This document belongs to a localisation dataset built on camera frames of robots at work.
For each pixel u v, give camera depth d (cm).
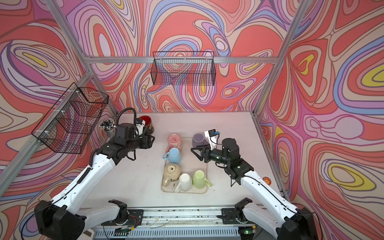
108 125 91
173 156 85
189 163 92
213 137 65
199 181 78
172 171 80
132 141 64
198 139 94
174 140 91
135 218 72
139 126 69
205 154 63
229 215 74
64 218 37
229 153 56
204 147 65
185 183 75
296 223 40
